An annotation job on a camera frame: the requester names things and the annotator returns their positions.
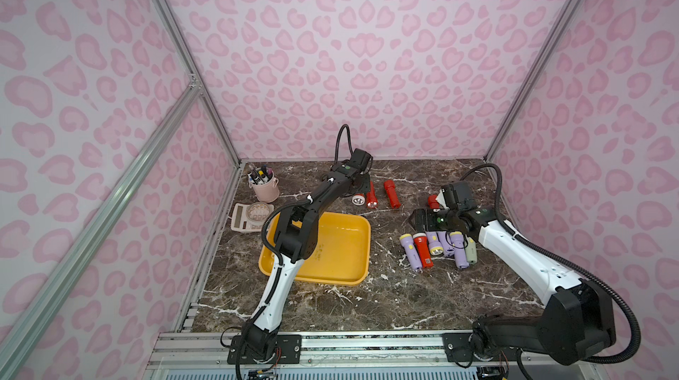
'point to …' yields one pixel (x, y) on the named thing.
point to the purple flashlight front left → (407, 240)
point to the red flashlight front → (423, 249)
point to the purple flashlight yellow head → (435, 245)
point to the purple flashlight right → (457, 239)
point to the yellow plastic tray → (340, 254)
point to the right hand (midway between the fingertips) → (423, 218)
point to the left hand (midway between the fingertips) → (366, 184)
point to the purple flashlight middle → (448, 248)
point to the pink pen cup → (266, 192)
